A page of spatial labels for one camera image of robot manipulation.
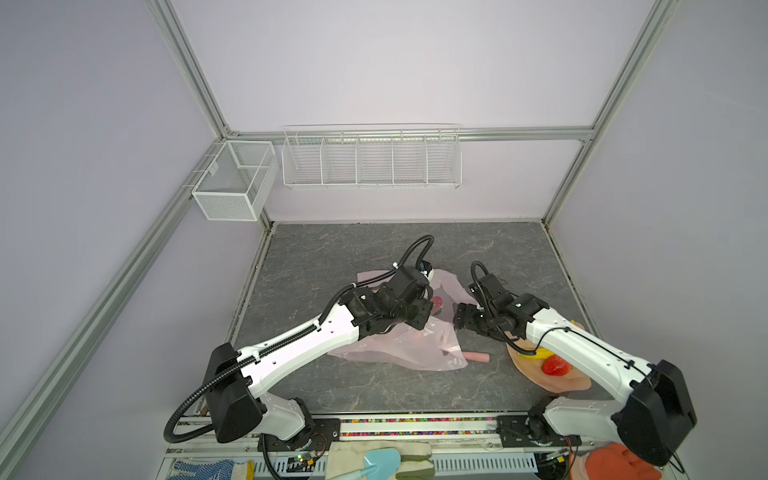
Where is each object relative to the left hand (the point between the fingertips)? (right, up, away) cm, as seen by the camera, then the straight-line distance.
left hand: (425, 308), depth 73 cm
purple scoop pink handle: (+16, -16, +11) cm, 25 cm away
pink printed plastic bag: (+3, -10, 0) cm, 10 cm away
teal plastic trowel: (-10, -35, -5) cm, 37 cm away
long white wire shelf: (-15, +46, +26) cm, 55 cm away
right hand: (+12, -5, +10) cm, 16 cm away
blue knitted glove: (-49, -37, -5) cm, 61 cm away
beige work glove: (-3, -36, -4) cm, 36 cm away
